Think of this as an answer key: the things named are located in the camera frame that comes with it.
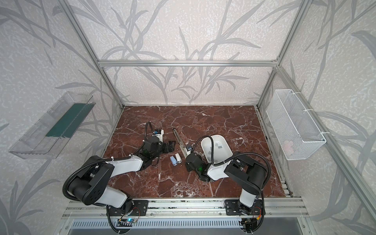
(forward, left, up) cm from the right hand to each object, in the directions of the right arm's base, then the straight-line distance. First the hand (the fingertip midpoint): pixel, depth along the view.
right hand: (188, 153), depth 92 cm
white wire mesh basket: (-7, -49, +33) cm, 59 cm away
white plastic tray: (+3, -22, -2) cm, 22 cm away
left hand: (+8, +10, +6) cm, 14 cm away
